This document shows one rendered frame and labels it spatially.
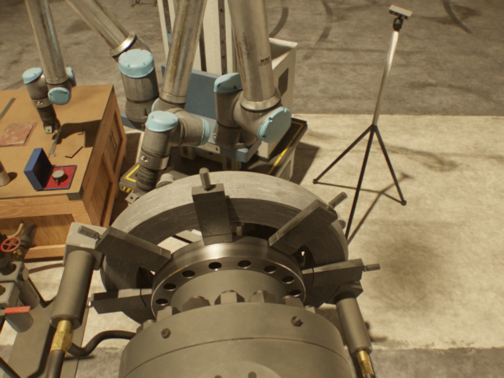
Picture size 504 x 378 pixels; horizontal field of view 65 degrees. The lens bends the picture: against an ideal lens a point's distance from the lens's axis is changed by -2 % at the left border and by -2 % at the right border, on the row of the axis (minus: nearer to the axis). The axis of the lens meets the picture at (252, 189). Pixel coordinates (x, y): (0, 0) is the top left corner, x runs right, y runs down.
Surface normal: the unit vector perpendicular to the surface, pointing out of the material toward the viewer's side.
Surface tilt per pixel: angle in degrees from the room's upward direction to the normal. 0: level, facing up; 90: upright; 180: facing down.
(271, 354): 14
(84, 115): 0
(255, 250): 20
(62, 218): 90
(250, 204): 90
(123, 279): 90
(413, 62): 0
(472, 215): 0
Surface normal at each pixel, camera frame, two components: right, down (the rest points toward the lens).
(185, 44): 0.17, 0.51
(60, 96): 0.28, 0.71
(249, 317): 0.14, -0.74
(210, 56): -0.44, 0.61
